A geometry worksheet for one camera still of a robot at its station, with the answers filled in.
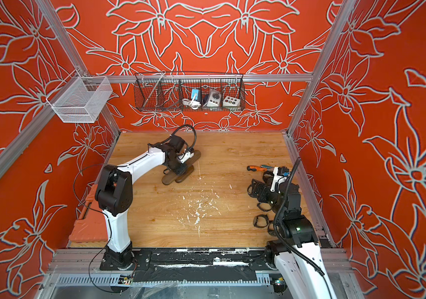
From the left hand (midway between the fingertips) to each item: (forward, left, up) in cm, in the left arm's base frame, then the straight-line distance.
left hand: (182, 167), depth 96 cm
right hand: (-15, -35, +15) cm, 41 cm away
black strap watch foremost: (-28, -43, -5) cm, 52 cm away
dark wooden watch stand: (-9, +3, +3) cm, 10 cm away
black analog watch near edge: (-23, -40, -6) cm, 46 cm away
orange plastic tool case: (-31, +34, -1) cm, 46 cm away
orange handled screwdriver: (+6, -43, -5) cm, 44 cm away
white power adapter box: (+24, -15, +26) cm, 39 cm away
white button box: (+27, -24, +23) cm, 43 cm away
